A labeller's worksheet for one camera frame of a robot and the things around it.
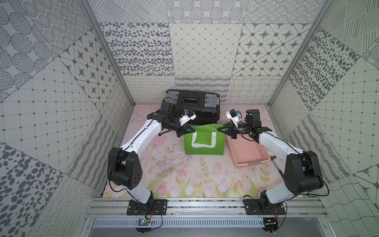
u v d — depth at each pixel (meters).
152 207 0.72
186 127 0.72
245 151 0.91
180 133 0.73
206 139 0.82
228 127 0.75
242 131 0.73
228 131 0.76
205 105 0.96
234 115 0.72
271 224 0.73
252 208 0.73
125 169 0.44
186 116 0.71
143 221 0.72
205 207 0.76
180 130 0.72
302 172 0.45
